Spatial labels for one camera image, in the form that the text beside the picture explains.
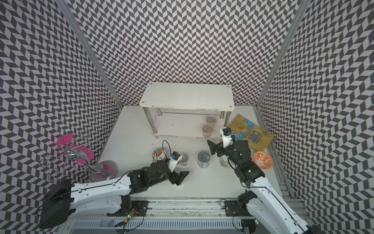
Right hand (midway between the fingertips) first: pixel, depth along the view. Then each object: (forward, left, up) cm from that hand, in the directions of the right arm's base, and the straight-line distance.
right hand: (215, 140), depth 76 cm
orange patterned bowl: (-3, -31, -19) cm, 36 cm away
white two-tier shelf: (+30, +21, -8) cm, 37 cm away
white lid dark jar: (-6, -6, -14) cm, 16 cm away
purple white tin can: (-5, +6, -13) cm, 15 cm away
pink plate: (-3, +74, +7) cm, 74 cm away
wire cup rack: (-10, +64, +7) cm, 65 cm away
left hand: (-11, +18, -10) cm, 24 cm away
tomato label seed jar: (-2, +32, -12) cm, 34 cm away
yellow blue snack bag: (+20, -22, -18) cm, 35 cm away
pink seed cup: (+11, +4, -8) cm, 14 cm away
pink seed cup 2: (+21, 0, -9) cm, 23 cm away
